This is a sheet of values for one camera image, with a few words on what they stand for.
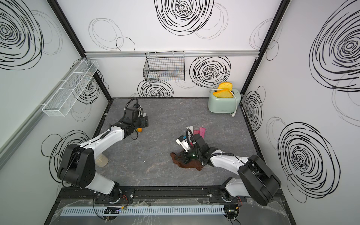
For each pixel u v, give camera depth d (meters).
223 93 0.97
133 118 0.70
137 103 0.77
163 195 0.75
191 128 1.01
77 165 0.43
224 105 1.03
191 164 0.82
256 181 0.42
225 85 0.99
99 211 0.70
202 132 0.99
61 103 0.71
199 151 0.67
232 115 1.06
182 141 0.75
